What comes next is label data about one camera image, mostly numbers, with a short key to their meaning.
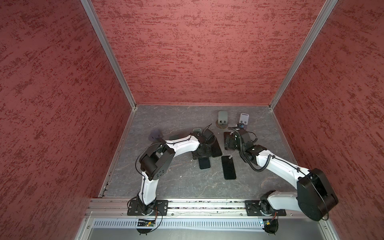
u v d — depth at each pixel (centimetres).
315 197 42
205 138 74
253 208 74
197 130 95
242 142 66
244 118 103
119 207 76
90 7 71
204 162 87
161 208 74
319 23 76
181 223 71
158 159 51
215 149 98
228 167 88
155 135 102
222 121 103
